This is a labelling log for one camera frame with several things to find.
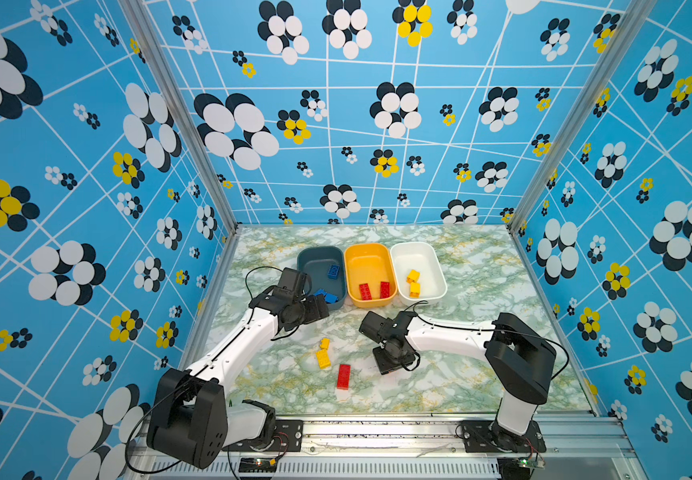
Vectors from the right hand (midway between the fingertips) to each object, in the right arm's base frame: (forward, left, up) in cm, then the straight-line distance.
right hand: (387, 366), depth 86 cm
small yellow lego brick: (+6, +19, +2) cm, 20 cm away
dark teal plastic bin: (+36, +24, +4) cm, 44 cm away
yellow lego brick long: (+1, +19, +2) cm, 19 cm away
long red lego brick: (-5, +13, +2) cm, 14 cm away
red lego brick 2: (+24, -1, +4) cm, 24 cm away
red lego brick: (+23, +6, +3) cm, 24 cm away
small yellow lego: (+30, -11, +4) cm, 32 cm away
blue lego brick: (+32, +17, +3) cm, 37 cm away
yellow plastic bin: (+32, +4, +2) cm, 32 cm away
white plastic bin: (+40, -16, +1) cm, 43 cm away
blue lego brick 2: (+20, +18, +4) cm, 27 cm away
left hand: (+12, +20, +11) cm, 26 cm away
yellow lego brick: (+24, -11, +3) cm, 27 cm away
